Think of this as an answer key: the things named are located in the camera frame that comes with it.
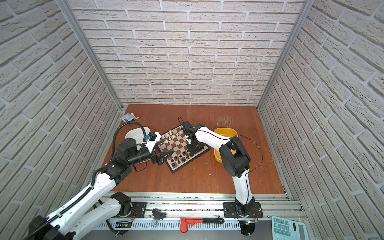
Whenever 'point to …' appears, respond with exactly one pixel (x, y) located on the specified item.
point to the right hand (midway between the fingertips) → (196, 149)
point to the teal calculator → (284, 229)
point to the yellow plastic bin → (230, 132)
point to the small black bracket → (158, 213)
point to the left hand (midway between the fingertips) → (167, 144)
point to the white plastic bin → (138, 134)
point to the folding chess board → (174, 140)
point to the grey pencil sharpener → (129, 117)
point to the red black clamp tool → (184, 222)
